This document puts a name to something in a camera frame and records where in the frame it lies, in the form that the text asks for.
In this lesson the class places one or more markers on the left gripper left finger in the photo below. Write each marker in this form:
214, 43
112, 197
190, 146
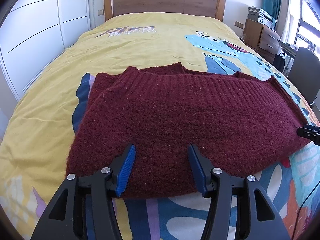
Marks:
82, 207

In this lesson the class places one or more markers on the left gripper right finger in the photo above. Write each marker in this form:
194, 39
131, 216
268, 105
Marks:
256, 215

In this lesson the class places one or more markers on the maroon knit sweater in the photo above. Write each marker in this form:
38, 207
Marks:
240, 123

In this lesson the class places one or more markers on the grey office chair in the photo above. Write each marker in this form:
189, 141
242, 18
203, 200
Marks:
304, 74

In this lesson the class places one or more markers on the black bag on floor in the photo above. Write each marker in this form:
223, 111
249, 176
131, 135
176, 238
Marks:
279, 62

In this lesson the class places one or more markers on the yellow dinosaur bedspread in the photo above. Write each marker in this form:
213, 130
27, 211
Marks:
40, 132

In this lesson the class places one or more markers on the wooden drawer nightstand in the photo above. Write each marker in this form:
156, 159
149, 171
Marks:
261, 39

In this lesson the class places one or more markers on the grey printer box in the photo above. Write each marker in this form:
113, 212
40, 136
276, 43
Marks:
261, 16

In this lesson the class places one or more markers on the wooden headboard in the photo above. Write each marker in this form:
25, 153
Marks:
208, 8

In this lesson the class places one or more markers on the white sliding wardrobe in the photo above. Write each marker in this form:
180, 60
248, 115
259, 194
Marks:
34, 33

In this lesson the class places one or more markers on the wall socket near nightstand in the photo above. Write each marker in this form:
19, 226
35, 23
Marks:
239, 25

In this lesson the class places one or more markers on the wall socket by headboard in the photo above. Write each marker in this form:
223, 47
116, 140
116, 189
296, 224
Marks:
100, 12

